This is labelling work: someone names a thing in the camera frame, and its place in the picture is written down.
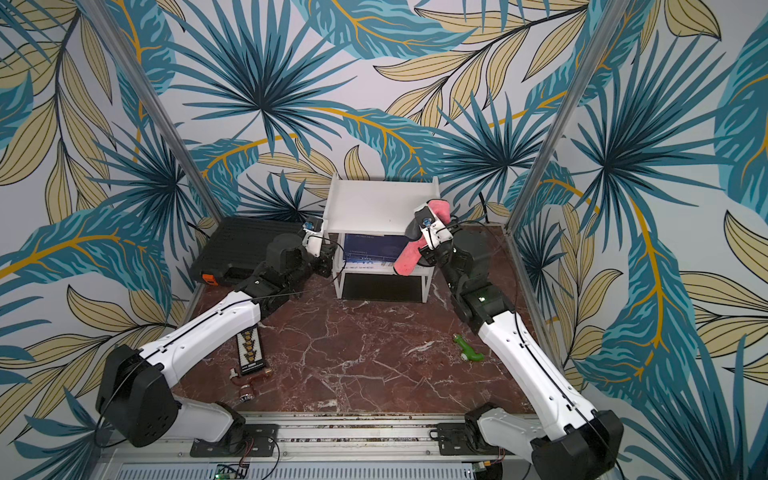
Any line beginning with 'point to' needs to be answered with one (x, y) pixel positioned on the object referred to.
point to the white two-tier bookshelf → (374, 206)
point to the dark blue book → (373, 248)
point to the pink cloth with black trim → (407, 262)
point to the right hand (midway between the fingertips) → (438, 217)
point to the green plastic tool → (471, 355)
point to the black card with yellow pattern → (250, 351)
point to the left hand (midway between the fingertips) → (332, 247)
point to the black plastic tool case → (233, 245)
